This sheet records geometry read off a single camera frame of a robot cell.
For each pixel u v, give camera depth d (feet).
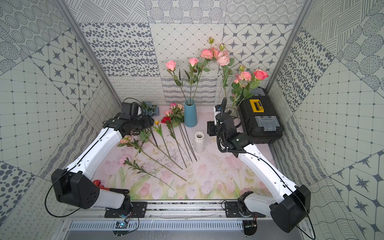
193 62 2.75
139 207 2.45
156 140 3.31
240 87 2.73
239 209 2.15
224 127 1.77
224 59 2.50
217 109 2.13
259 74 2.51
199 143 2.76
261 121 2.89
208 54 2.63
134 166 2.87
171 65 2.68
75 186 1.32
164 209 2.48
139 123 2.29
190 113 3.19
